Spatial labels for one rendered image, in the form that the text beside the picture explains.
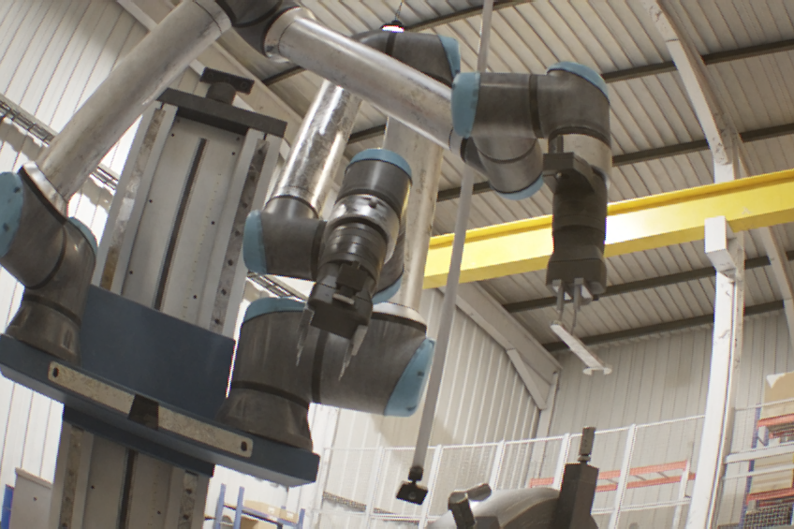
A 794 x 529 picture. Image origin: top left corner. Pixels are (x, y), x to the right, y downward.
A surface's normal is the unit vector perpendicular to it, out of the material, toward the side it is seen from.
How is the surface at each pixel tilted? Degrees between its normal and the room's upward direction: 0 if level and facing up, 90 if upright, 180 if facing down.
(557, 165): 95
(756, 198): 90
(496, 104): 127
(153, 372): 90
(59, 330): 70
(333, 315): 155
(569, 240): 103
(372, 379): 119
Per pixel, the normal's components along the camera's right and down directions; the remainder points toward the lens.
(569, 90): -0.28, -0.39
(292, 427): 0.71, -0.48
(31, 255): 0.63, 0.59
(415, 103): -0.58, 0.01
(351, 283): 0.11, -0.09
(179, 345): 0.37, -0.33
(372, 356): -0.07, -0.27
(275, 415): 0.42, -0.61
